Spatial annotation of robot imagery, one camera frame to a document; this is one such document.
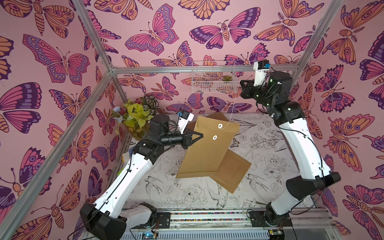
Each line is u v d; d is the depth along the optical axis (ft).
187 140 1.85
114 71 3.03
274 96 1.55
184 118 1.87
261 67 1.74
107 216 1.23
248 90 1.90
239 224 2.39
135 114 2.86
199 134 2.07
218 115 3.97
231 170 3.00
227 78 3.03
